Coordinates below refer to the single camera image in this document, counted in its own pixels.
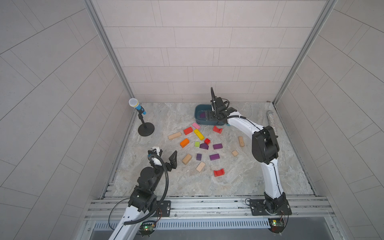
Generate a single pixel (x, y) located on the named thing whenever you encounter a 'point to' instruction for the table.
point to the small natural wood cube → (235, 153)
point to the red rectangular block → (188, 131)
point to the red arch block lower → (219, 173)
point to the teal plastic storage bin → (200, 108)
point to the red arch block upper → (217, 130)
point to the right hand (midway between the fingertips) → (211, 113)
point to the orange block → (184, 143)
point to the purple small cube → (199, 157)
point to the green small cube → (197, 144)
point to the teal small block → (228, 124)
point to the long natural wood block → (174, 136)
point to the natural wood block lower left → (186, 159)
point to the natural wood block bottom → (200, 166)
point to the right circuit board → (276, 225)
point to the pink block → (196, 125)
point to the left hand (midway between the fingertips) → (172, 150)
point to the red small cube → (207, 141)
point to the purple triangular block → (204, 145)
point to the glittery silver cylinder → (270, 115)
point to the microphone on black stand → (145, 129)
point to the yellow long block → (199, 134)
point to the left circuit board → (147, 229)
